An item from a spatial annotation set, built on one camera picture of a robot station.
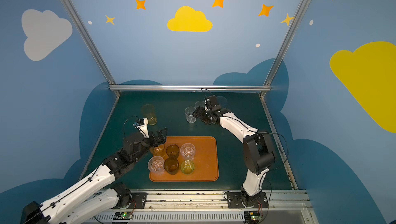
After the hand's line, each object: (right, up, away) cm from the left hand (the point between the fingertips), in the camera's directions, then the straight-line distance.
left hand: (163, 130), depth 76 cm
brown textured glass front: (+3, -20, +7) cm, 22 cm away
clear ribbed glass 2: (+11, +9, +28) cm, 31 cm away
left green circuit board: (-17, -39, -6) cm, 43 cm away
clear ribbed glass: (+12, -13, +10) cm, 20 cm away
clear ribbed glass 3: (+19, +14, +28) cm, 37 cm away
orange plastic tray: (+22, -19, +12) cm, 32 cm away
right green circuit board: (+45, -40, -6) cm, 61 cm away
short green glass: (+12, -21, +8) cm, 25 cm away
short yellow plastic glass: (-7, -14, +14) cm, 21 cm away
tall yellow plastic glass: (-16, +9, +24) cm, 30 cm away
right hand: (+17, +8, +14) cm, 24 cm away
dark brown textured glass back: (+3, -13, +10) cm, 17 cm away
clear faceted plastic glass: (-6, -21, +9) cm, 24 cm away
